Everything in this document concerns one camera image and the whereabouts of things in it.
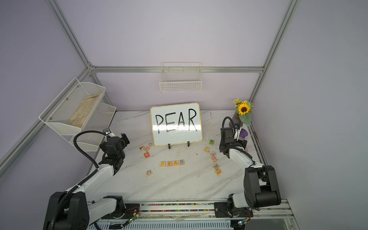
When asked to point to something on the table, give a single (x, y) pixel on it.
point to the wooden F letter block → (212, 154)
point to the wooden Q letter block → (218, 171)
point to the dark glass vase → (235, 119)
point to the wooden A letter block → (176, 163)
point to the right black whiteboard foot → (188, 143)
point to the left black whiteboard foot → (169, 146)
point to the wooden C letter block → (148, 173)
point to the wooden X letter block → (216, 166)
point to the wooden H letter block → (214, 159)
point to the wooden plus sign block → (206, 149)
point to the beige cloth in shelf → (78, 117)
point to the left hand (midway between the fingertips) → (114, 139)
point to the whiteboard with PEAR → (176, 124)
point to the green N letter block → (211, 142)
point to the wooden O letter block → (150, 144)
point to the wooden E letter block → (169, 163)
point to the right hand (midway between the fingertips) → (234, 139)
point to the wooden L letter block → (141, 147)
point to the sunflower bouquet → (244, 109)
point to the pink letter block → (146, 148)
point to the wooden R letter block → (181, 162)
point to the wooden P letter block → (163, 164)
